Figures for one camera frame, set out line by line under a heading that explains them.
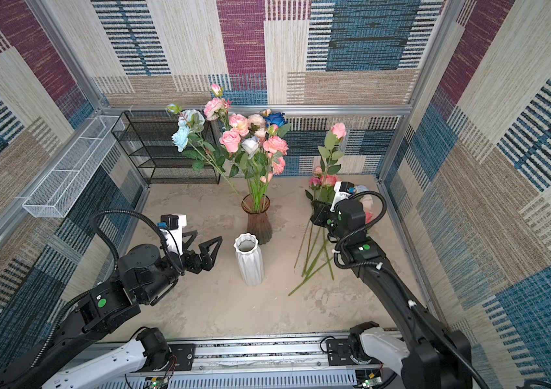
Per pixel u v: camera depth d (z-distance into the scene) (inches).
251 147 29.5
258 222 36.1
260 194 33.5
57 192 28.2
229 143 26.9
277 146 27.6
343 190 26.4
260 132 31.3
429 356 15.4
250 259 28.7
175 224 21.5
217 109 27.6
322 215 26.5
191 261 21.6
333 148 29.9
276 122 29.8
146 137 41.1
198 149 29.3
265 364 28.7
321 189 44.3
